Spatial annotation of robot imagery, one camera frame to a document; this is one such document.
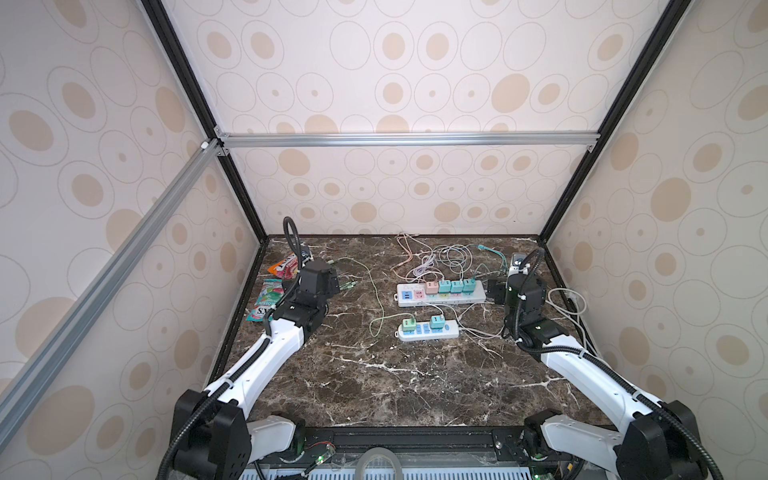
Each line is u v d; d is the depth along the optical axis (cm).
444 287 97
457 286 97
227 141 90
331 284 77
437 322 90
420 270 108
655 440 39
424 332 91
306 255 69
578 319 102
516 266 69
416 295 100
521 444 73
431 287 97
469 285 97
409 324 87
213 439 39
